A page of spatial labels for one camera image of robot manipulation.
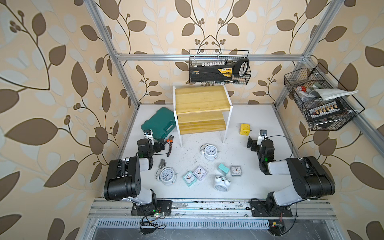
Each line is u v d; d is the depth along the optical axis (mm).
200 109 737
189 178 824
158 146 853
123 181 438
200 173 844
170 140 990
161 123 1019
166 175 823
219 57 893
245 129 992
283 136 753
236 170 845
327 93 638
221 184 750
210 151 910
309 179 457
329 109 664
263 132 801
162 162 890
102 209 760
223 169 824
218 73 840
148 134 825
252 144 849
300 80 772
